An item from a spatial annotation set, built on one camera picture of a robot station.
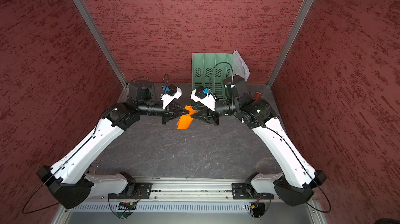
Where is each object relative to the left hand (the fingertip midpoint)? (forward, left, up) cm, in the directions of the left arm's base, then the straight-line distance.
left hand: (185, 114), depth 62 cm
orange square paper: (-2, 0, -2) cm, 3 cm away
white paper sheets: (+41, -30, -9) cm, 52 cm away
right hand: (-2, -4, +3) cm, 5 cm away
